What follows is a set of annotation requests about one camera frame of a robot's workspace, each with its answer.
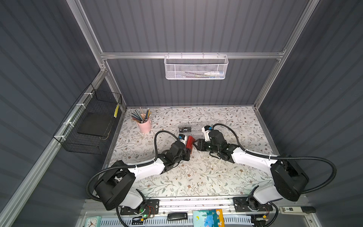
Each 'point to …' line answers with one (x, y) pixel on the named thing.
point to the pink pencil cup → (145, 127)
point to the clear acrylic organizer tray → (193, 130)
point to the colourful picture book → (208, 218)
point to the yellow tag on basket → (116, 110)
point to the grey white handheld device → (304, 210)
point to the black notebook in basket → (95, 123)
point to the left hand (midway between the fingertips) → (192, 152)
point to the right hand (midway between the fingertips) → (196, 142)
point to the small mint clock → (93, 221)
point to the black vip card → (185, 129)
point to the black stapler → (177, 216)
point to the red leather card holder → (190, 141)
